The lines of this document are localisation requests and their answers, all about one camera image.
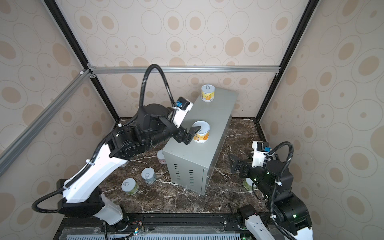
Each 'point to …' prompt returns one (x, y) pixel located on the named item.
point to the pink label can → (161, 157)
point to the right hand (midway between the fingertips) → (239, 154)
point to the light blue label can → (148, 174)
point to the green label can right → (248, 183)
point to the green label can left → (129, 186)
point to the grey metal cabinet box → (191, 165)
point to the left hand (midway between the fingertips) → (194, 120)
